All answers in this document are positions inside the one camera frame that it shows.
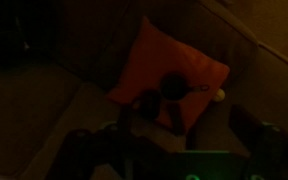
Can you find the large black measuring cup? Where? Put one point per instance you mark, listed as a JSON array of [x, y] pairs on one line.
[[172, 87]]

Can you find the small yellow ball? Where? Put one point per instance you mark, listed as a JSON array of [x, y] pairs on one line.
[[220, 95]]

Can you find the brown fabric sofa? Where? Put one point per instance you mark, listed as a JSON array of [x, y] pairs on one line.
[[34, 110]]

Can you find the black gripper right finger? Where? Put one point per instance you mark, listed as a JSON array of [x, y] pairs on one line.
[[267, 150]]

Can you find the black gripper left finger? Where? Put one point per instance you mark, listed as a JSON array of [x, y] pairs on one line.
[[80, 156]]

